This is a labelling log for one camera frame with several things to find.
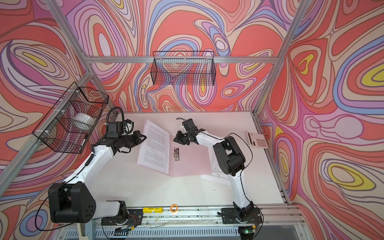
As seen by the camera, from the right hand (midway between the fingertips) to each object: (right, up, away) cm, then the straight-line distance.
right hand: (175, 142), depth 96 cm
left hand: (-15, +5, -12) cm, 20 cm away
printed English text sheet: (-11, -4, -11) cm, 16 cm away
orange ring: (0, -32, -20) cm, 37 cm away
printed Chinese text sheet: (+26, -17, -7) cm, 32 cm away
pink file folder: (+7, -10, -5) cm, 13 cm away
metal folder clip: (+1, -7, 0) cm, 8 cm away
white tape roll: (-42, +15, -23) cm, 50 cm away
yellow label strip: (-10, -32, -21) cm, 40 cm away
